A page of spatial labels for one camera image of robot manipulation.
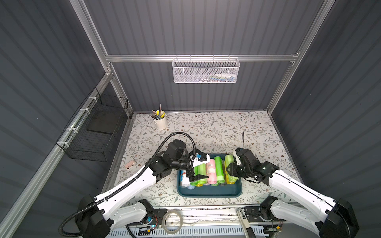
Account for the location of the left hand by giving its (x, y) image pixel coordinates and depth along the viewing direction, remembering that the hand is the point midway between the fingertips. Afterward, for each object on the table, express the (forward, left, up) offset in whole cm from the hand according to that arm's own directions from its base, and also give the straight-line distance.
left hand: (207, 168), depth 68 cm
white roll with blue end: (-3, +8, -19) cm, 20 cm away
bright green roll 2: (+4, -8, -14) cm, 17 cm away
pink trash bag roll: (+4, -4, -14) cm, 15 cm away
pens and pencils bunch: (+46, +32, -12) cm, 57 cm away
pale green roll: (+10, -14, -11) cm, 20 cm away
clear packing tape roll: (-19, +21, -17) cm, 33 cm away
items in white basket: (+55, -10, +13) cm, 57 cm away
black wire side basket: (+16, +57, +6) cm, 60 cm away
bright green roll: (+4, +4, -14) cm, 15 cm away
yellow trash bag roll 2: (-2, -13, -12) cm, 17 cm away
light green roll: (+3, 0, -14) cm, 14 cm away
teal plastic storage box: (-4, -16, -20) cm, 26 cm away
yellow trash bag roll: (-1, +3, -20) cm, 21 cm away
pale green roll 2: (-2, -6, -18) cm, 19 cm away
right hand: (+5, -14, -13) cm, 19 cm away
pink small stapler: (+10, +45, -17) cm, 49 cm away
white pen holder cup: (+41, +30, -15) cm, 53 cm away
